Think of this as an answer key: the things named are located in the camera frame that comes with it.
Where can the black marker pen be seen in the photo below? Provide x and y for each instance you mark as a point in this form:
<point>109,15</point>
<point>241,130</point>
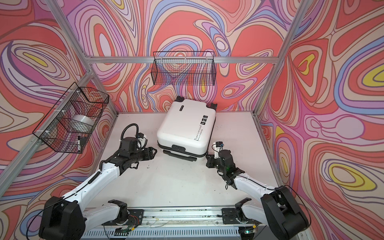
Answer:
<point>79,145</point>

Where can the black suitcase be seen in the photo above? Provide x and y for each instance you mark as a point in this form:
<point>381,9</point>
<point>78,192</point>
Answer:
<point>186,131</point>

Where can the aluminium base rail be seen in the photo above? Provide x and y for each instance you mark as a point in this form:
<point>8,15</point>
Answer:
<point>166,223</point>

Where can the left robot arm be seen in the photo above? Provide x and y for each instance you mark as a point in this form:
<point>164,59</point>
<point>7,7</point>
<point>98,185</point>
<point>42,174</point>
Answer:
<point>78,198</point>

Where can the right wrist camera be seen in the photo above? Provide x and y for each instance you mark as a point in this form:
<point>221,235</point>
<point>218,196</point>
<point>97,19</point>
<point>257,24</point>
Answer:
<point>217,147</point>

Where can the back wall wire basket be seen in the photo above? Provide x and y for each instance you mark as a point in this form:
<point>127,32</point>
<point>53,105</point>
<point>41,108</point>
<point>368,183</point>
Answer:
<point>184,68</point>

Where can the wall wire basket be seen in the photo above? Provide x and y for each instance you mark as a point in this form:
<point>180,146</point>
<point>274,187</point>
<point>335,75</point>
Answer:
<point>184,68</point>
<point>57,133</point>

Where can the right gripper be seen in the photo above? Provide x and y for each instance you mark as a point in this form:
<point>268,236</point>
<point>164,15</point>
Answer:
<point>210,160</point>

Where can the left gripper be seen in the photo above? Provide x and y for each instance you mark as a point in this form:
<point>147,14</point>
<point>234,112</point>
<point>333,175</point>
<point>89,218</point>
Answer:
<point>148,155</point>

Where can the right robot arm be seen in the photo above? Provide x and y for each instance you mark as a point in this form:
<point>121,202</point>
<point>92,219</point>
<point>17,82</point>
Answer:
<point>275,207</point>

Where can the left wall wire basket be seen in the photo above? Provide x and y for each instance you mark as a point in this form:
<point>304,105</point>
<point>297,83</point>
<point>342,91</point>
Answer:
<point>57,133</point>

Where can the white tape roll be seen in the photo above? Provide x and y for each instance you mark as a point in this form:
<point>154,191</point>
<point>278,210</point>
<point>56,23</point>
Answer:
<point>81,124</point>

